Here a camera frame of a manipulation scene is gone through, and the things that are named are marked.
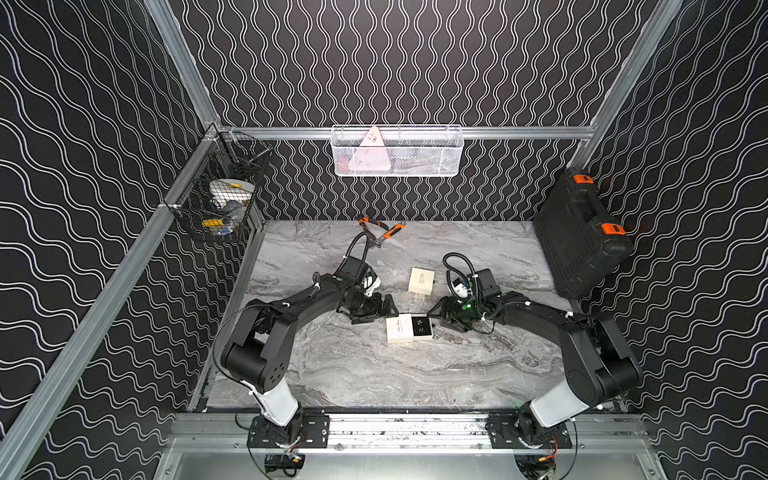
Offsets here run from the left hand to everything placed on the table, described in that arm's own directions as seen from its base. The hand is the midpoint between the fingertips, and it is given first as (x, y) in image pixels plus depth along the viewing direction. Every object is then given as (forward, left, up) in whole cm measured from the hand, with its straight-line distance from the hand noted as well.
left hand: (387, 312), depth 87 cm
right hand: (+1, -14, -2) cm, 15 cm away
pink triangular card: (+38, +7, +28) cm, 48 cm away
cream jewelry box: (-3, -4, -4) cm, 7 cm away
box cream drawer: (-1, -11, -6) cm, 12 cm away
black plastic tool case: (+20, -57, +12) cm, 61 cm away
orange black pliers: (+44, +12, -7) cm, 46 cm away
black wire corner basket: (+19, +47, +25) cm, 57 cm away
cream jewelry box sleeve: (+15, -11, -5) cm, 19 cm away
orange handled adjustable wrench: (+38, +1, -7) cm, 39 cm away
